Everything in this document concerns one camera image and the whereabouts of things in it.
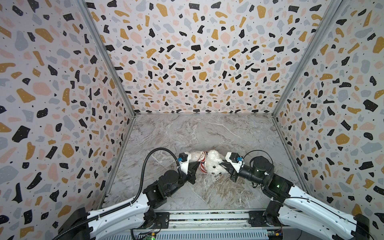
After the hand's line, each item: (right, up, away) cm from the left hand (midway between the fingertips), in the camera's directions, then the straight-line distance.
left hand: (201, 160), depth 71 cm
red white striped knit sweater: (0, +1, -1) cm, 1 cm away
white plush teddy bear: (+5, -2, -3) cm, 6 cm away
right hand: (+8, +1, -5) cm, 10 cm away
